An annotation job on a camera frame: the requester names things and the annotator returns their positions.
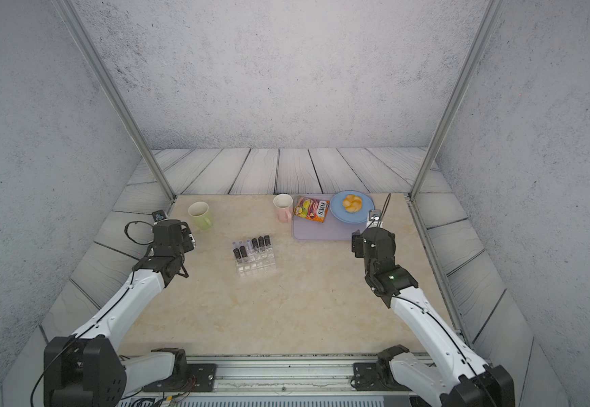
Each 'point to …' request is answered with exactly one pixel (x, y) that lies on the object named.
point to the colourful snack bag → (313, 209)
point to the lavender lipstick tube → (248, 245)
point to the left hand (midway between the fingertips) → (179, 234)
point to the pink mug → (283, 204)
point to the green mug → (203, 220)
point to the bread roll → (352, 203)
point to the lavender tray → (331, 230)
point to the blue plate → (338, 211)
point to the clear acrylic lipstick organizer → (256, 261)
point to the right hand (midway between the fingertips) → (370, 230)
